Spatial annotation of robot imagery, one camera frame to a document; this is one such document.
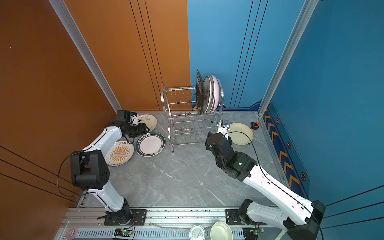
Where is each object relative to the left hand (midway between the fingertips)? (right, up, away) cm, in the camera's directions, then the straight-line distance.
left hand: (146, 129), depth 93 cm
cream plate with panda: (-4, +5, +20) cm, 21 cm away
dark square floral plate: (+34, +20, -7) cm, 40 cm away
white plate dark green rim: (+1, -11, +7) cm, 13 cm away
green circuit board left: (-5, -49, -22) cm, 54 cm away
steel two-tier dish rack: (+24, +1, +13) cm, 28 cm away
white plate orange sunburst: (-17, -16, +3) cm, 24 cm away
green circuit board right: (+60, -47, -24) cm, 80 cm away
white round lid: (+32, -44, -29) cm, 62 cm away
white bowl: (+43, -47, -24) cm, 68 cm away
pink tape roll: (-27, -49, -23) cm, 60 cm away
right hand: (+39, -2, -23) cm, 46 cm away
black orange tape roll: (+75, +2, +15) cm, 76 cm away
